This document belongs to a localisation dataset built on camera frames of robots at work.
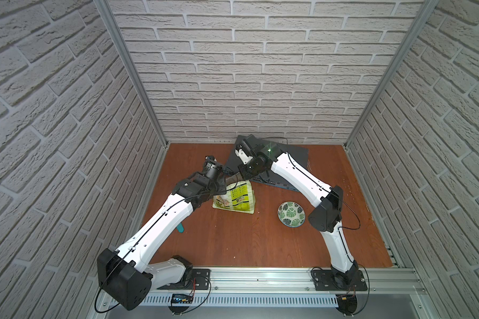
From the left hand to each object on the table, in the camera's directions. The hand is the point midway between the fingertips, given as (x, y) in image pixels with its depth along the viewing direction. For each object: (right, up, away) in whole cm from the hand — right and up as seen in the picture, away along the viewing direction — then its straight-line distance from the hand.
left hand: (218, 177), depth 78 cm
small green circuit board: (-13, -44, -7) cm, 46 cm away
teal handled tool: (-18, -23, +8) cm, 31 cm away
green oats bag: (+8, -8, +3) cm, 12 cm away
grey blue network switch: (+20, +1, -11) cm, 23 cm away
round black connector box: (+47, -44, -11) cm, 65 cm away
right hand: (+8, 0, +4) cm, 9 cm away
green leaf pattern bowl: (+32, -18, +11) cm, 39 cm away
